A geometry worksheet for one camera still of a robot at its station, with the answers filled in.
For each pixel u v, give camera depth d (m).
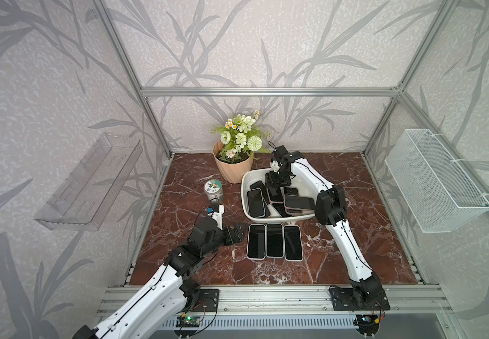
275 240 0.89
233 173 0.97
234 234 0.68
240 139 0.85
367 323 0.72
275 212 0.96
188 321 0.71
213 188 0.96
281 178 0.92
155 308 0.48
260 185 1.05
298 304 0.74
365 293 0.64
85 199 0.67
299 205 1.01
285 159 0.82
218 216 0.71
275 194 1.09
